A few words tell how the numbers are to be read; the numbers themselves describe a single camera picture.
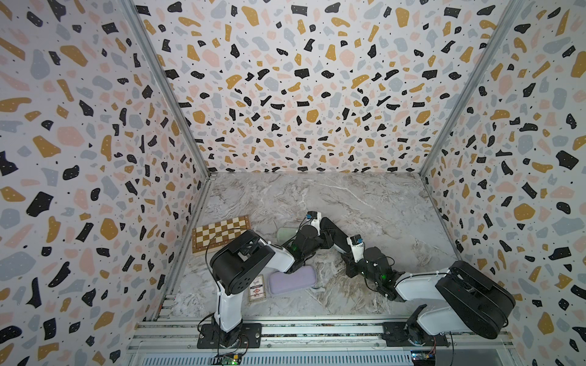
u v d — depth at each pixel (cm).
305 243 72
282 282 83
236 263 51
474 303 44
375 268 68
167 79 86
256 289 82
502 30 75
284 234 95
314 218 85
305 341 73
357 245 78
